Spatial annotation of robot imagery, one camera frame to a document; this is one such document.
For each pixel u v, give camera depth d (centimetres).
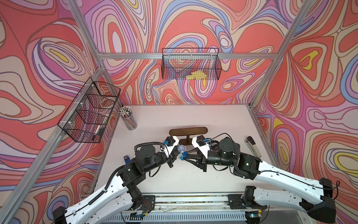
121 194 54
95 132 72
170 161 56
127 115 92
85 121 73
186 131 86
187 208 72
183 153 58
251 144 92
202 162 52
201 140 50
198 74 91
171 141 52
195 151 58
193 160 57
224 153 47
